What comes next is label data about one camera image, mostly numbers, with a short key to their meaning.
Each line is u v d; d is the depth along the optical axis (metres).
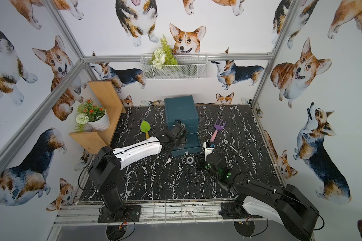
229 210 0.74
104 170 0.46
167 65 0.83
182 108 0.90
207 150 0.75
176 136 0.68
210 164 0.63
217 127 1.09
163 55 0.78
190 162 0.92
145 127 1.10
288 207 0.41
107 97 1.05
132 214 0.73
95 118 0.94
